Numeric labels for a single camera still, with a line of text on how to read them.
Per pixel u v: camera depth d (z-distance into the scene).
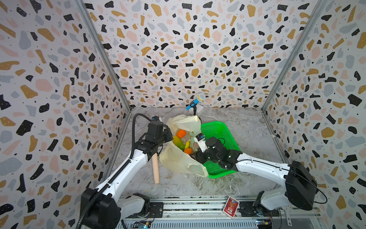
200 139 0.70
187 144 0.95
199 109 1.17
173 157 0.80
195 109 1.03
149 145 0.57
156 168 0.86
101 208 0.38
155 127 0.59
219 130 0.99
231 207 0.74
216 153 0.62
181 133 0.99
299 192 0.41
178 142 0.95
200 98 0.92
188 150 0.90
